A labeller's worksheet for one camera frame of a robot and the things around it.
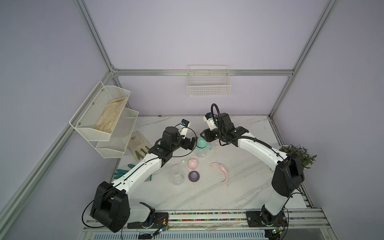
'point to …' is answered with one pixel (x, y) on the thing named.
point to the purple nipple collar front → (194, 176)
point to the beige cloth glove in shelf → (111, 114)
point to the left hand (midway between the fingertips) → (188, 135)
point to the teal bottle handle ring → (210, 148)
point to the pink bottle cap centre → (192, 163)
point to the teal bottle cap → (201, 143)
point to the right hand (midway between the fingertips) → (205, 135)
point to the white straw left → (183, 161)
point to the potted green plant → (307, 158)
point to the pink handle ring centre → (223, 168)
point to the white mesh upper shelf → (96, 118)
